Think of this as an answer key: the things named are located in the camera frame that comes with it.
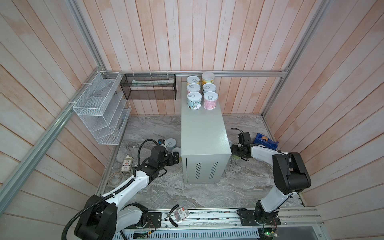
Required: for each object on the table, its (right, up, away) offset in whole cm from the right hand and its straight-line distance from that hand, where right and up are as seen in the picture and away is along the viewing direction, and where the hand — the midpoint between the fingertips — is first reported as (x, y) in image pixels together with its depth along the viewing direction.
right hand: (236, 150), depth 99 cm
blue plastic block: (+16, +7, -1) cm, 18 cm away
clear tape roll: (-76, -15, -11) cm, 78 cm away
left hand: (-42, -2, -13) cm, 44 cm away
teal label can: (-44, +5, -3) cm, 44 cm away
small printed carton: (-71, -8, -7) cm, 72 cm away
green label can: (-2, -4, -6) cm, 7 cm away
